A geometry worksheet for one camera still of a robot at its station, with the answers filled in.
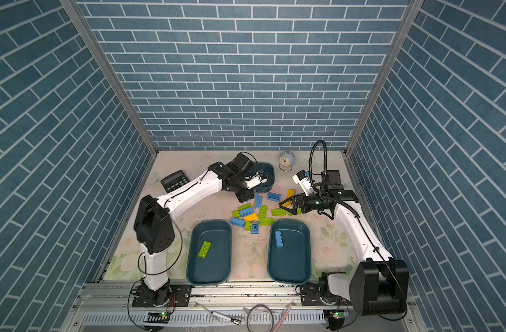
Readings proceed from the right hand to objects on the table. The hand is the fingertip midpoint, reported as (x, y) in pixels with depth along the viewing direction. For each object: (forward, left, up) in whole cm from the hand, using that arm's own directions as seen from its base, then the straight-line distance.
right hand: (287, 201), depth 78 cm
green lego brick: (+6, +19, -17) cm, 26 cm away
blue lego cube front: (-4, +13, -18) cm, 23 cm away
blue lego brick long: (-9, +2, -16) cm, 18 cm away
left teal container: (-16, +30, -18) cm, 39 cm away
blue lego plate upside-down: (+12, +5, -16) cm, 21 cm away
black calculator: (+17, +57, -15) cm, 61 cm away
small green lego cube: (-4, +16, -16) cm, 23 cm away
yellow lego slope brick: (+17, -3, -19) cm, 26 cm away
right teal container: (-13, -3, -19) cm, 23 cm away
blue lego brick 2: (+3, +18, -16) cm, 25 cm away
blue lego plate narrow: (+10, +13, -18) cm, 24 cm away
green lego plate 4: (0, +8, -19) cm, 20 cm away
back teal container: (+29, +10, -17) cm, 35 cm away
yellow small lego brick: (+1, +15, -18) cm, 23 cm away
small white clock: (+33, 0, -11) cm, 35 cm away
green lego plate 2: (-7, -4, +6) cm, 10 cm away
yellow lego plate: (-6, 0, +7) cm, 9 cm away
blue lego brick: (-2, +21, -17) cm, 27 cm away
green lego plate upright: (+5, +10, -19) cm, 22 cm away
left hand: (+6, +15, -6) cm, 17 cm away
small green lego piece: (+2, +22, -17) cm, 28 cm away
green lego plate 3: (+5, +3, -19) cm, 20 cm away
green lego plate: (-15, +33, -18) cm, 40 cm away
